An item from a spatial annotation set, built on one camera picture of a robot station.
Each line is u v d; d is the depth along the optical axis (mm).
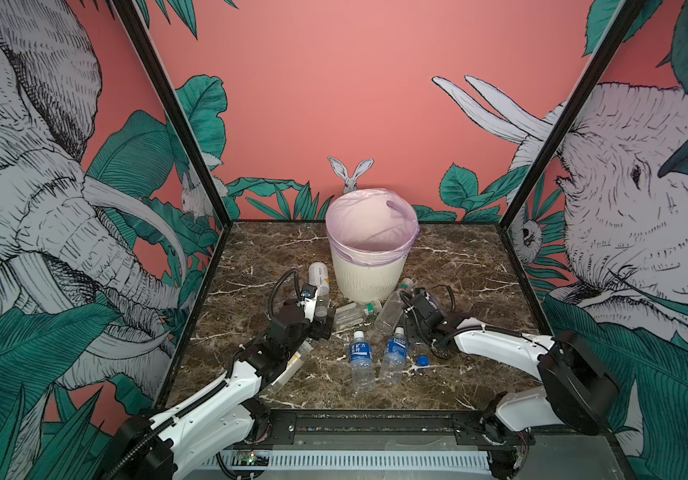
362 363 797
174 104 864
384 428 753
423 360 820
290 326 597
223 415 498
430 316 687
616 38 726
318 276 975
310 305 711
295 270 1074
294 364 801
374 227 982
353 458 701
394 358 818
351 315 943
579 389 429
